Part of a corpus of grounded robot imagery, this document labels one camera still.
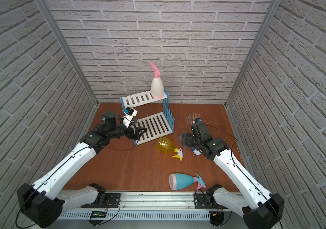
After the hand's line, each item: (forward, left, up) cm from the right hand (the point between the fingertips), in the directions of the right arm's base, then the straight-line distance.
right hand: (187, 136), depth 76 cm
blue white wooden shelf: (+33, +20, -18) cm, 43 cm away
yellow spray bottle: (+3, +12, -13) cm, 18 cm away
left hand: (+7, +25, +8) cm, 27 cm away
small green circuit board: (-30, +49, -22) cm, 61 cm away
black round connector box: (-36, -12, -21) cm, 43 cm away
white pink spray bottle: (+25, +15, +15) cm, 32 cm away
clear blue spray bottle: (-1, -8, -19) cm, 20 cm away
